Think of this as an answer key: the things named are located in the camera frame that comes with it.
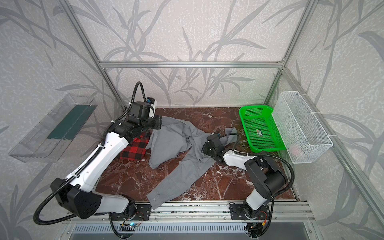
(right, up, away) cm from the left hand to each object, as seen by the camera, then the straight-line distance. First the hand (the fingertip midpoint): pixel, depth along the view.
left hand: (161, 113), depth 77 cm
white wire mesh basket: (+63, -10, -15) cm, 66 cm away
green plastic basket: (+64, -11, +28) cm, 70 cm away
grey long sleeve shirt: (+5, -14, +14) cm, 20 cm away
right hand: (+22, -18, +17) cm, 33 cm away
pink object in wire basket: (+68, -17, -3) cm, 70 cm away
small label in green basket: (+62, -12, +28) cm, 69 cm away
